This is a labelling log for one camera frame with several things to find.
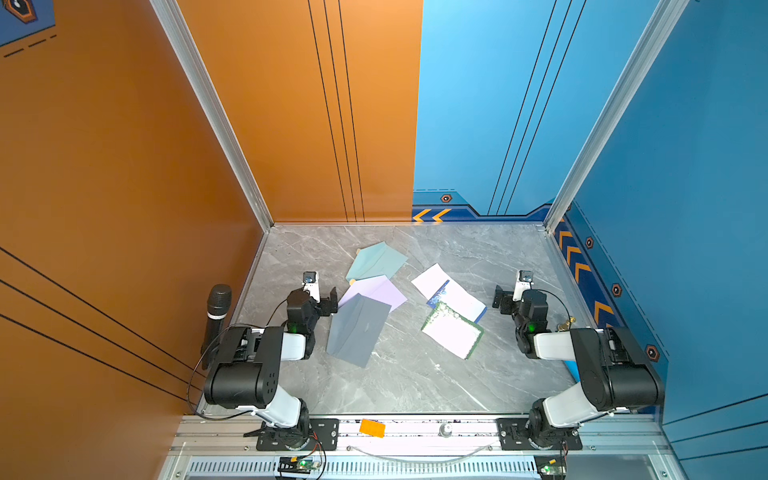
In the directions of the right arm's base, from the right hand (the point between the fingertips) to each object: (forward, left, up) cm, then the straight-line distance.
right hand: (513, 287), depth 94 cm
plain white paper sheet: (+6, +26, -5) cm, 27 cm away
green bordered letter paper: (-12, +20, -6) cm, 24 cm away
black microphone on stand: (-22, +74, +26) cm, 82 cm away
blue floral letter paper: (-2, +17, -5) cm, 18 cm away
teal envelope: (+15, +45, -5) cm, 48 cm away
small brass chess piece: (-11, -14, -4) cm, 18 cm away
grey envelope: (-11, +50, -5) cm, 52 cm away
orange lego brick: (-38, +43, -5) cm, 58 cm away
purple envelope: (+3, +43, -5) cm, 43 cm away
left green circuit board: (-46, +61, -7) cm, 77 cm away
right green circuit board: (-46, 0, -9) cm, 47 cm away
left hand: (0, +61, +1) cm, 61 cm away
